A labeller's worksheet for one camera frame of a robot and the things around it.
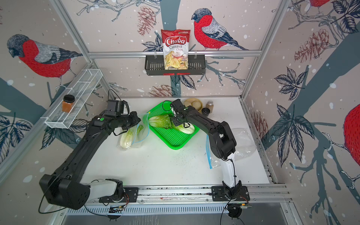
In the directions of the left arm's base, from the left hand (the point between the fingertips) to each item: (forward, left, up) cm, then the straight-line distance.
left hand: (143, 116), depth 78 cm
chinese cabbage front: (-4, +14, -17) cm, 22 cm away
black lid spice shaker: (+13, -38, -13) cm, 42 cm away
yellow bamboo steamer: (+27, -32, -19) cm, 46 cm away
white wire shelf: (+17, +41, +5) cm, 45 cm away
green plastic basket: (-1, -16, -24) cm, 29 cm away
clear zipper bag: (-11, +4, -5) cm, 12 cm away
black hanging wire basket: (+37, -2, +9) cm, 38 cm away
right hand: (+9, -18, -16) cm, 26 cm away
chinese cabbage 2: (-4, -24, -6) cm, 26 cm away
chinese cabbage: (+7, -9, -16) cm, 20 cm away
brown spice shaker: (+21, -43, -16) cm, 50 cm away
